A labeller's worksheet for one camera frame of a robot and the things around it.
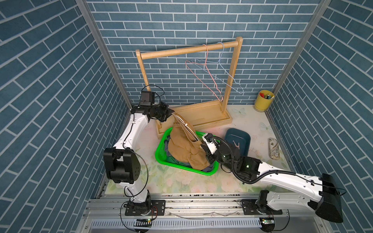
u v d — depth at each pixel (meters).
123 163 0.45
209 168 0.81
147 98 0.65
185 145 0.83
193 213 0.74
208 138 0.59
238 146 0.96
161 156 0.89
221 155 0.52
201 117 1.16
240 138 1.01
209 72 0.99
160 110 0.73
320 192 0.41
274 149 0.93
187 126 0.87
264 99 1.09
